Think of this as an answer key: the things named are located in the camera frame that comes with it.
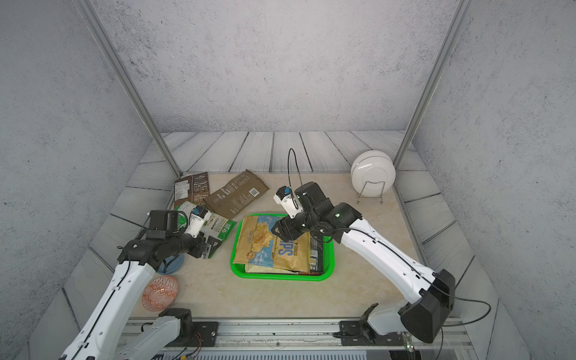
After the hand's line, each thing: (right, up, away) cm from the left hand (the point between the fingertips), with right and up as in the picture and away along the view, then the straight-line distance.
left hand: (213, 237), depth 77 cm
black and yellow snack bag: (+36, -7, +11) cm, 38 cm away
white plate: (+63, +23, +26) cm, 72 cm away
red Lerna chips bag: (+16, -12, +4) cm, 21 cm away
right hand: (+23, +5, -6) cm, 24 cm away
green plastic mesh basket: (+8, -12, +4) cm, 15 cm away
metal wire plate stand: (+64, +12, +31) cm, 72 cm away
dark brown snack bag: (-23, +16, +37) cm, 47 cm away
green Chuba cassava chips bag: (-5, 0, +22) cm, 22 cm away
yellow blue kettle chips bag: (+15, -4, +4) cm, 16 cm away
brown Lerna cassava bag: (-3, +12, +31) cm, 33 cm away
